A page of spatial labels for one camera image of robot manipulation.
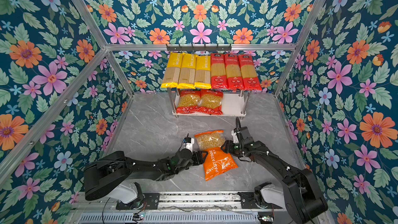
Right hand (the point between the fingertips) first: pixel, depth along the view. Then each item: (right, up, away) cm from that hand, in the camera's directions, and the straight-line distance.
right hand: (224, 148), depth 85 cm
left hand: (-9, -1, -4) cm, 10 cm away
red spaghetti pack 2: (+5, +41, -7) cm, 42 cm away
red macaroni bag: (-22, +27, +16) cm, 38 cm away
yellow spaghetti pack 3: (-12, +41, -5) cm, 43 cm away
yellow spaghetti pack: (-28, +42, -5) cm, 51 cm away
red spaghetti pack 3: (+12, +36, -10) cm, 40 cm away
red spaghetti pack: (-3, +42, -5) cm, 42 cm away
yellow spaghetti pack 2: (-20, +41, -5) cm, 46 cm away
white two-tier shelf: (+9, +25, +22) cm, 34 cm away
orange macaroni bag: (-4, -7, -3) cm, 9 cm away
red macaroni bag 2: (-7, +27, +16) cm, 32 cm away
